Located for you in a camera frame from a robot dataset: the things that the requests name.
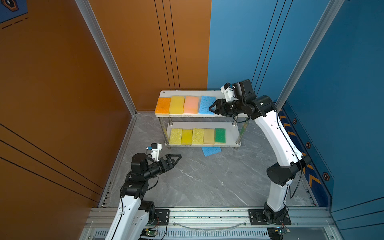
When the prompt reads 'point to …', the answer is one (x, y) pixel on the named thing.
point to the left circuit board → (148, 232)
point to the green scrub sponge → (220, 135)
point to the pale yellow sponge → (209, 136)
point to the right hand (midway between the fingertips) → (211, 109)
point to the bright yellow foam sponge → (186, 136)
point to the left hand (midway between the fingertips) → (178, 158)
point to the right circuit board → (277, 233)
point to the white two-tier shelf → (187, 120)
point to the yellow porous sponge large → (175, 136)
